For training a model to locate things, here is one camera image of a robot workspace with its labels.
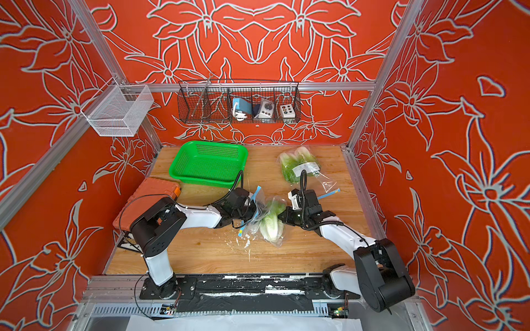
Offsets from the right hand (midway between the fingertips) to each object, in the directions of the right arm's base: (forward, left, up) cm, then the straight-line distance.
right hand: (274, 217), depth 84 cm
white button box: (+43, -6, +23) cm, 49 cm away
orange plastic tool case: (+13, +59, -1) cm, 60 cm away
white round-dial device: (+40, +4, +26) cm, 48 cm away
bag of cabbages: (+29, -9, +1) cm, 30 cm away
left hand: (+3, +1, -1) cm, 3 cm away
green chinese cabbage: (-4, +1, 0) cm, 4 cm away
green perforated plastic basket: (+33, +35, -5) cm, 49 cm away
